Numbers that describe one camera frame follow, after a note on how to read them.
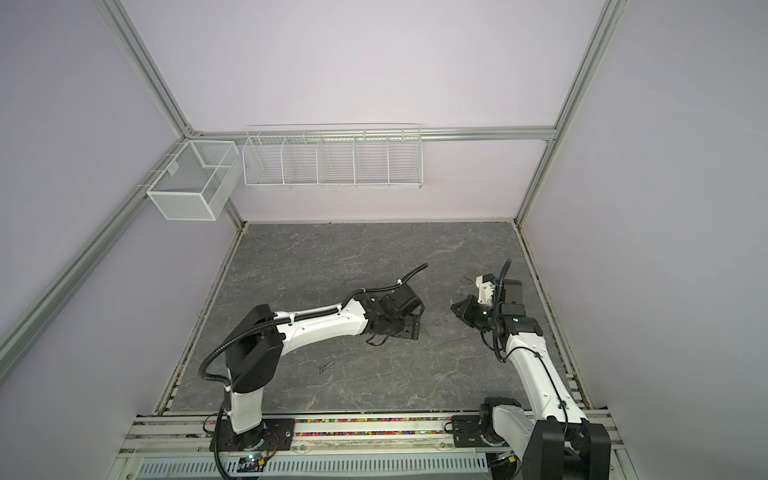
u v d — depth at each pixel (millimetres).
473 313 725
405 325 768
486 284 768
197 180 1000
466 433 743
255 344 505
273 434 735
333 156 990
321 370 841
